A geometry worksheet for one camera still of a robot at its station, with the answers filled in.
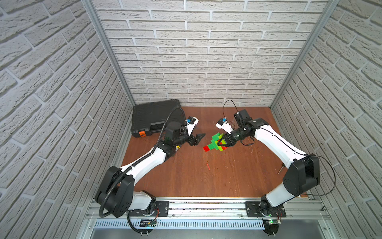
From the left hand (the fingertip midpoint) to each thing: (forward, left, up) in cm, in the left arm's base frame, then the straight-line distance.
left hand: (202, 129), depth 79 cm
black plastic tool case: (+20, +36, -16) cm, 44 cm away
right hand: (-5, -11, -6) cm, 13 cm away
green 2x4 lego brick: (-5, -7, -1) cm, 8 cm away
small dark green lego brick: (-7, -6, -6) cm, 11 cm away
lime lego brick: (-9, -10, -5) cm, 14 cm away
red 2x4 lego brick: (-9, -12, -4) cm, 15 cm away
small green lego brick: (-3, -9, 0) cm, 9 cm away
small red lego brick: (-6, -2, -10) cm, 12 cm away
